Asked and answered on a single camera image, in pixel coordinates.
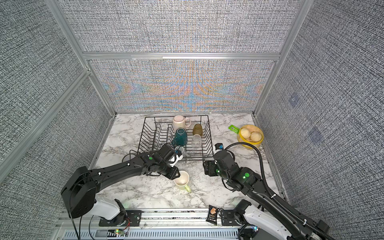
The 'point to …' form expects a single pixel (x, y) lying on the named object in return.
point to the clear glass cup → (196, 142)
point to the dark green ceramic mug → (180, 138)
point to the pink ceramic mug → (179, 121)
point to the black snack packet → (212, 216)
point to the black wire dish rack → (190, 135)
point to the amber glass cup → (197, 129)
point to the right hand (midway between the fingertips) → (208, 160)
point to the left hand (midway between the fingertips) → (180, 174)
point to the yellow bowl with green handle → (240, 138)
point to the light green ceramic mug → (181, 182)
